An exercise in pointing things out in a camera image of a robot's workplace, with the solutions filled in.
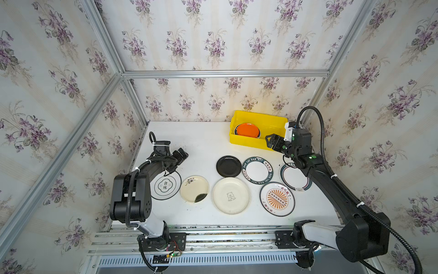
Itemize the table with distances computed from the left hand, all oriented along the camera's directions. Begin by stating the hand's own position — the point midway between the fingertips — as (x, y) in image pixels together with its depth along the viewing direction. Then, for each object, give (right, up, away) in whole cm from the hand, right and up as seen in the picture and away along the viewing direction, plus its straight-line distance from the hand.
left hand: (182, 157), depth 94 cm
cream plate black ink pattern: (+8, -16, -6) cm, 19 cm away
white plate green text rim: (+42, -8, +2) cm, 43 cm away
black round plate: (+26, -6, +3) cm, 27 cm away
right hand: (+45, +10, -14) cm, 48 cm away
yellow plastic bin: (+54, +20, +21) cm, 61 cm away
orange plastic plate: (+41, +17, +22) cm, 49 cm away
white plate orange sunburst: (+50, -21, -8) cm, 55 cm away
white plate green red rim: (+32, +14, +18) cm, 39 cm away
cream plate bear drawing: (+26, -19, -8) cm, 33 cm away
